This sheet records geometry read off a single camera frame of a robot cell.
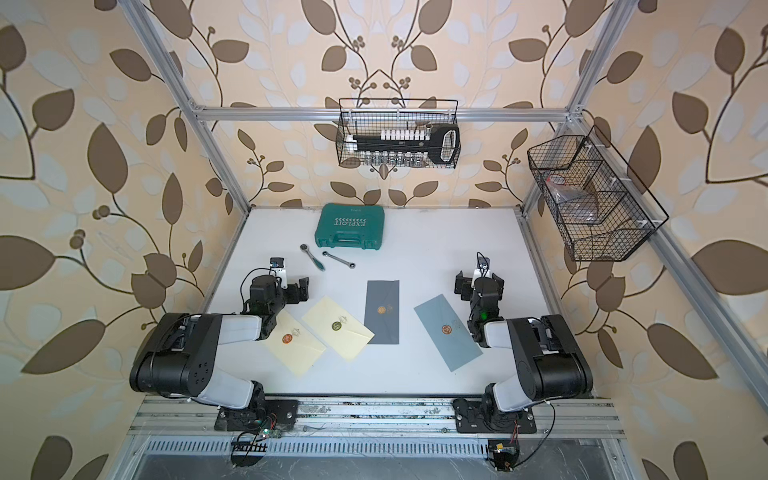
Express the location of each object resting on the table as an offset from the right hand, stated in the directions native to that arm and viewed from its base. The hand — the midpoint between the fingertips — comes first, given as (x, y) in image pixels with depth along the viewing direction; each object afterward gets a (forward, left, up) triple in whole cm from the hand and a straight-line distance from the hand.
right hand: (479, 274), depth 93 cm
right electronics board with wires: (-45, +2, -9) cm, 46 cm away
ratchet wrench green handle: (+18, +60, -5) cm, 62 cm away
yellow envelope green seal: (-13, +44, -6) cm, 47 cm away
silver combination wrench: (+10, +42, -7) cm, 44 cm away
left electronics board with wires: (-42, +64, -8) cm, 77 cm away
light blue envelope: (-16, +11, -8) cm, 21 cm away
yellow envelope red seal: (-18, +57, -7) cm, 60 cm away
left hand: (+2, +61, 0) cm, 61 cm away
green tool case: (+24, +43, -1) cm, 49 cm away
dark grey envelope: (-10, +31, -7) cm, 33 cm away
